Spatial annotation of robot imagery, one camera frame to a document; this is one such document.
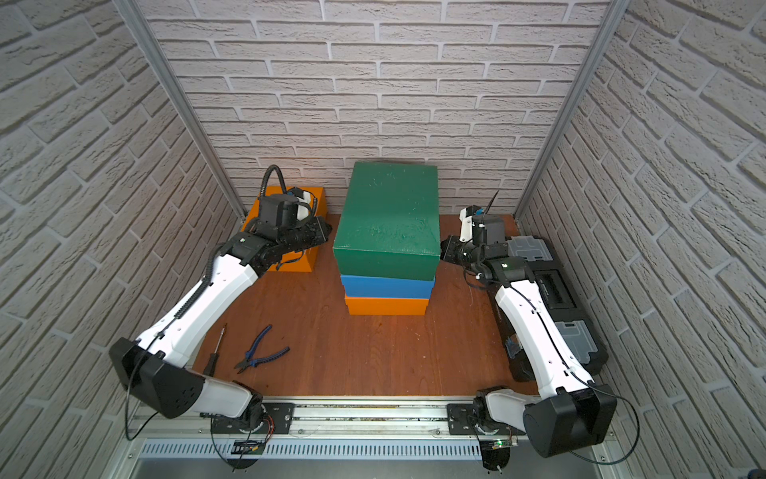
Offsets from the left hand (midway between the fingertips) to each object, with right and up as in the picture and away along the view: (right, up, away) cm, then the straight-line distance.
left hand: (339, 221), depth 75 cm
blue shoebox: (+12, -18, +5) cm, 22 cm away
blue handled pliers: (-26, -39, +6) cm, 47 cm away
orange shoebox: (+12, -24, +10) cm, 28 cm away
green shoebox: (+13, -1, -2) cm, 13 cm away
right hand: (+28, -6, +2) cm, 29 cm away
